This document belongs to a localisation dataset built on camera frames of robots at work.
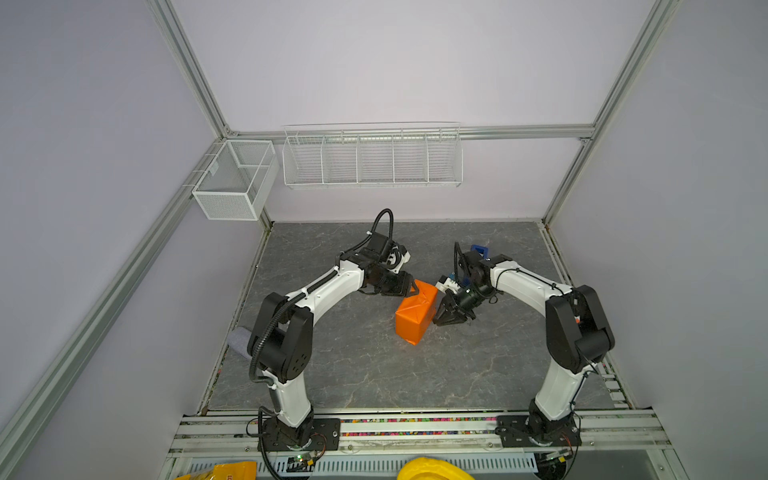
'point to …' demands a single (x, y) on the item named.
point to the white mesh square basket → (235, 183)
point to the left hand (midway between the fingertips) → (412, 295)
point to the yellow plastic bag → (225, 471)
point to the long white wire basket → (373, 161)
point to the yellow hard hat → (427, 468)
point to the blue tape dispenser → (480, 249)
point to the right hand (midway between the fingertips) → (438, 326)
